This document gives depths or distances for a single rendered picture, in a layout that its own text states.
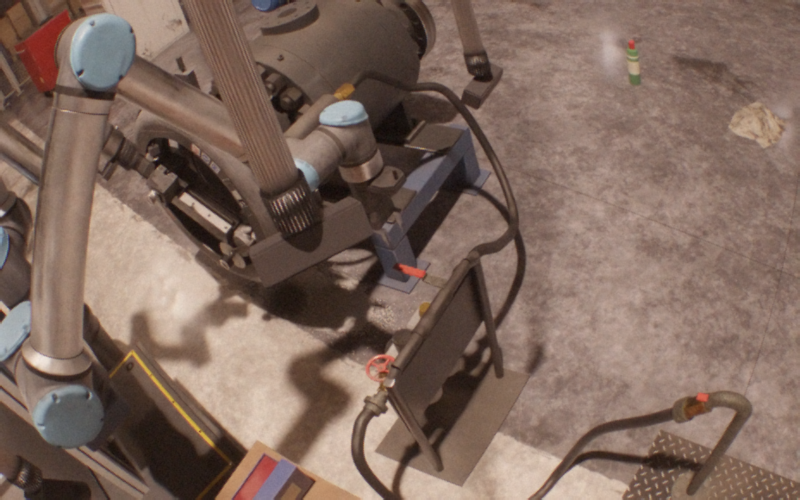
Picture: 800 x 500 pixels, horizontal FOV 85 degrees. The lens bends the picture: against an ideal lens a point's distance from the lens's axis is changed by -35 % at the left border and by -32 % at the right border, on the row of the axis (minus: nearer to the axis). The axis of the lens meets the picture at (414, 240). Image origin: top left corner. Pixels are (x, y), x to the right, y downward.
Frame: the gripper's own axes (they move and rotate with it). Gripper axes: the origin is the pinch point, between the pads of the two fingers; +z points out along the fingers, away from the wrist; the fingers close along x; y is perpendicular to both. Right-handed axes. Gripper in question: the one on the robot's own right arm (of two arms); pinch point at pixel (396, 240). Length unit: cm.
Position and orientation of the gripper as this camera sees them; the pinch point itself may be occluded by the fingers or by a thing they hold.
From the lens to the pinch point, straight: 143.6
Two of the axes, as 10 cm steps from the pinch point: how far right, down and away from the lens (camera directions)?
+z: 2.3, 6.8, 7.0
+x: -5.0, 7.0, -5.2
